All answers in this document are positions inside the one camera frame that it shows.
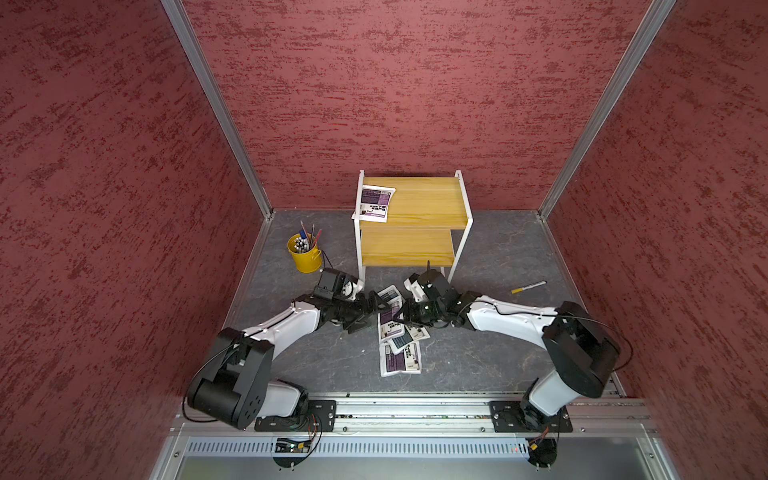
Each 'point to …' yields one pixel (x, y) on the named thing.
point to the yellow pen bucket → (308, 262)
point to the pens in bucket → (306, 241)
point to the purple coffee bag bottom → (408, 361)
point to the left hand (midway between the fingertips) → (379, 320)
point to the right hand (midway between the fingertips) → (395, 324)
